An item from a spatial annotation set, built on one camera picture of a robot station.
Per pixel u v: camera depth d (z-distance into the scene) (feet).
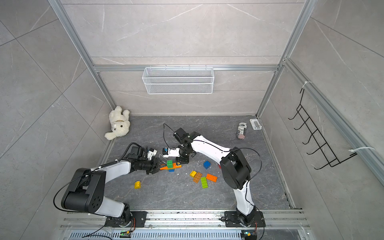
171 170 2.94
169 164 2.74
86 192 1.45
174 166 2.81
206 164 2.95
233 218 2.39
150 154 2.81
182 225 2.39
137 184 2.70
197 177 2.88
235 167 1.63
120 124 3.40
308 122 2.36
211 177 2.84
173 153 2.50
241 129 3.51
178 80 3.31
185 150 2.40
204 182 2.81
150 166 2.60
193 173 2.86
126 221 2.17
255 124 3.74
